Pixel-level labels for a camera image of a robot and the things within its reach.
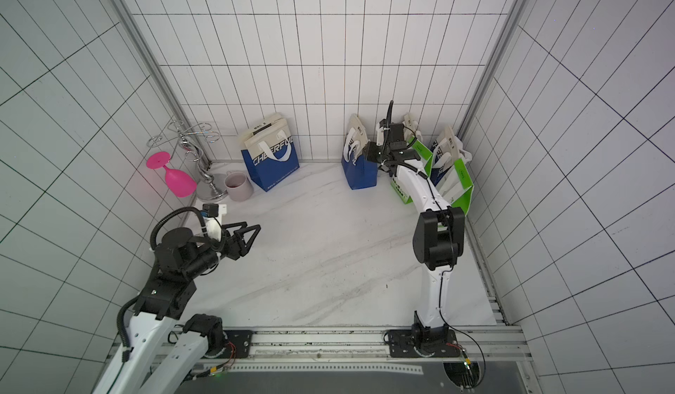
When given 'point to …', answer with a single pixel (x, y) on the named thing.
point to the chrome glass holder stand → (209, 187)
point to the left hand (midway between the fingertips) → (252, 230)
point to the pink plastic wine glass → (177, 183)
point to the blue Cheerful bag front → (269, 151)
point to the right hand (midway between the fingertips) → (373, 144)
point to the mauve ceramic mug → (238, 186)
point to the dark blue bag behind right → (447, 149)
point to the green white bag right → (456, 186)
